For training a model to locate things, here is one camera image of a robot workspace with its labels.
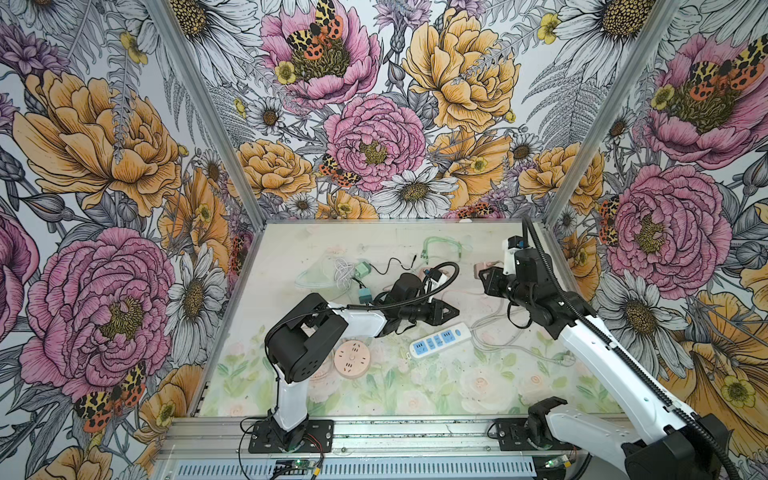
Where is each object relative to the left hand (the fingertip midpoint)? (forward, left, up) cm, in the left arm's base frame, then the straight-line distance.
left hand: (454, 317), depth 86 cm
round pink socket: (-9, +29, -7) cm, 31 cm away
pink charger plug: (+6, -6, +16) cm, 18 cm away
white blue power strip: (-4, +4, -6) cm, 8 cm away
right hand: (+3, -6, +12) cm, 14 cm away
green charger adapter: (+22, +27, -7) cm, 36 cm away
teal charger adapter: (+11, +26, -6) cm, 29 cm away
